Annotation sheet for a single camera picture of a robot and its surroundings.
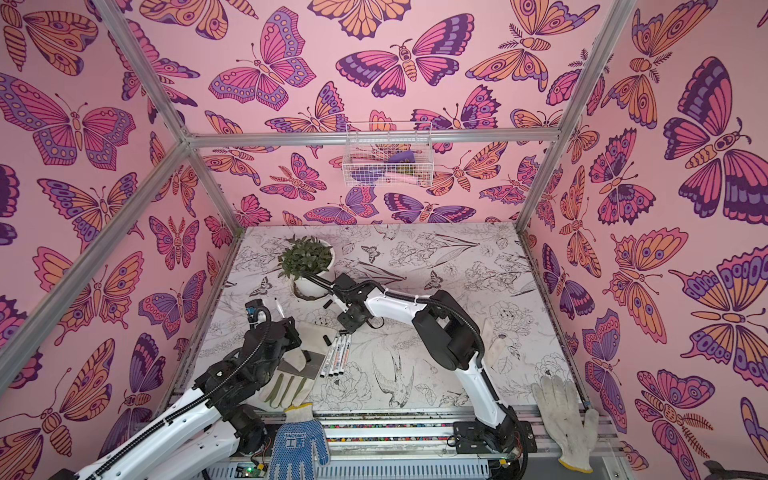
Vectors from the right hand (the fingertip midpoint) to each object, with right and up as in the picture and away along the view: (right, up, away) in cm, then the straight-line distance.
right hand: (351, 316), depth 95 cm
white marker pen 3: (-1, -9, -7) cm, 11 cm away
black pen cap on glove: (-7, -6, -5) cm, 11 cm away
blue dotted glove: (-11, -29, -23) cm, 39 cm away
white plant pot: (-15, +7, +5) cm, 18 cm away
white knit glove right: (+57, -23, -19) cm, 64 cm away
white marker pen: (-6, -11, -8) cm, 15 cm away
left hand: (-12, +3, -17) cm, 21 cm away
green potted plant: (-13, +19, -8) cm, 24 cm away
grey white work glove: (-15, -15, -13) cm, 25 cm away
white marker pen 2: (-3, -10, -8) cm, 13 cm away
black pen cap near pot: (-8, +4, +4) cm, 10 cm away
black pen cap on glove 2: (-12, -10, -8) cm, 17 cm away
